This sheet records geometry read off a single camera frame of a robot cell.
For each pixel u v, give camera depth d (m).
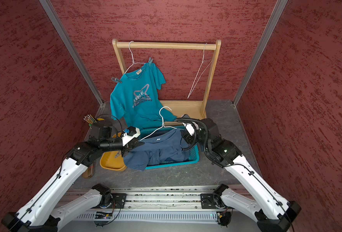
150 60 0.87
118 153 0.90
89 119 0.88
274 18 0.75
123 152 0.61
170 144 0.69
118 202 0.72
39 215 0.38
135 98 0.94
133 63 0.76
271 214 0.38
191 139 0.60
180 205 0.74
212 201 0.73
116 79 0.70
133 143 0.60
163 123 0.61
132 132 0.54
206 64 0.92
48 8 0.71
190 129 0.58
